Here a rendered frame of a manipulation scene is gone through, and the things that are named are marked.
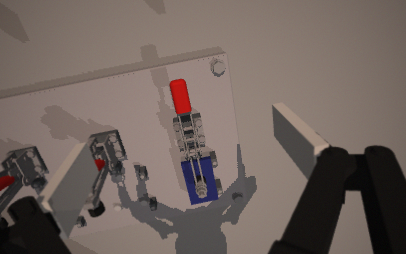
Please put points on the grey toggle clamp with red handle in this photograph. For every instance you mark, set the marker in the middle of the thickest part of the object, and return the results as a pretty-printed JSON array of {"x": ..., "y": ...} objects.
[{"x": 114, "y": 150}]

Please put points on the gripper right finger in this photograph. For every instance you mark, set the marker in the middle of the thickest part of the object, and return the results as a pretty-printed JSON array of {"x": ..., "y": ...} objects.
[{"x": 311, "y": 227}]

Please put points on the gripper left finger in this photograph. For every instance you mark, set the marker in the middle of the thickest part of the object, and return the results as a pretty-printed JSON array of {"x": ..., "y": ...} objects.
[{"x": 61, "y": 201}]

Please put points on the beige fixture plate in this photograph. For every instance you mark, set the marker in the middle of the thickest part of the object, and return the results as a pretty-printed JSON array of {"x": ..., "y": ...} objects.
[{"x": 139, "y": 104}]

